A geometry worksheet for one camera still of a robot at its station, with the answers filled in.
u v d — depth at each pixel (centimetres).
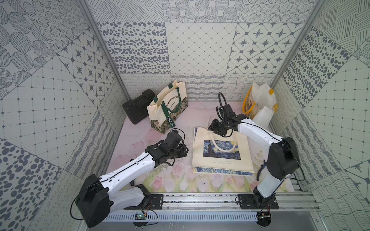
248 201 73
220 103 72
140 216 72
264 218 72
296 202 76
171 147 62
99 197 39
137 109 92
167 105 96
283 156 48
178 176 82
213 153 88
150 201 68
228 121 67
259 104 115
